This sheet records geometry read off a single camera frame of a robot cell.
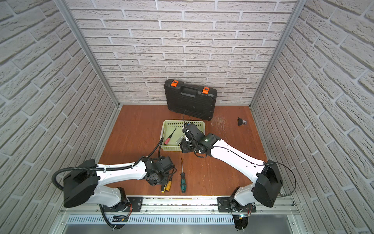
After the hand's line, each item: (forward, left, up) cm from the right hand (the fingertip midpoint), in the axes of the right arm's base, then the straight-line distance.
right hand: (185, 146), depth 78 cm
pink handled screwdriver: (+11, +13, -13) cm, 22 cm away
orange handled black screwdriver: (-16, +10, -13) cm, 23 cm away
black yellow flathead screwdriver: (-17, +13, -14) cm, 26 cm away
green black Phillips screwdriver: (-14, +2, -14) cm, 20 cm away
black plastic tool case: (+31, -11, +3) cm, 33 cm away
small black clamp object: (+26, -42, -15) cm, 52 cm away
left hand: (-13, +11, -16) cm, 23 cm away
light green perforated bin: (+24, +12, -14) cm, 30 cm away
